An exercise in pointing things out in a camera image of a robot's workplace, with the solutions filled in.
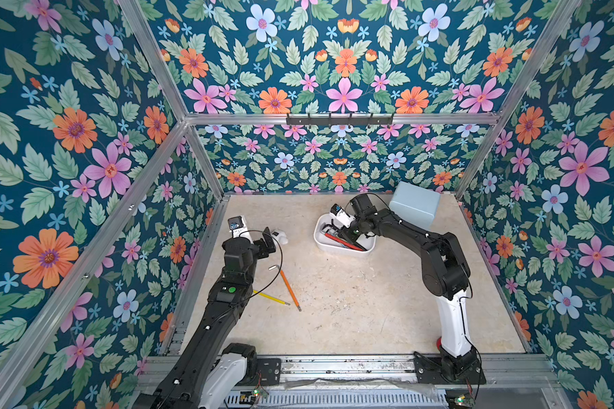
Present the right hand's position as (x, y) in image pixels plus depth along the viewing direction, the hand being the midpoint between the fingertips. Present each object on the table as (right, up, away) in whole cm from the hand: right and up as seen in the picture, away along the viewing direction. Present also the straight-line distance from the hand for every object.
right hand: (343, 229), depth 99 cm
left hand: (-28, +1, -22) cm, 36 cm away
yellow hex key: (-25, -25, -11) cm, 37 cm away
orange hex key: (-21, -20, -8) cm, 30 cm away
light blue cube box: (+26, +9, -6) cm, 29 cm away
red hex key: (+1, -6, 0) cm, 6 cm away
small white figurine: (-25, -3, +1) cm, 26 cm away
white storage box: (-6, -6, +1) cm, 8 cm away
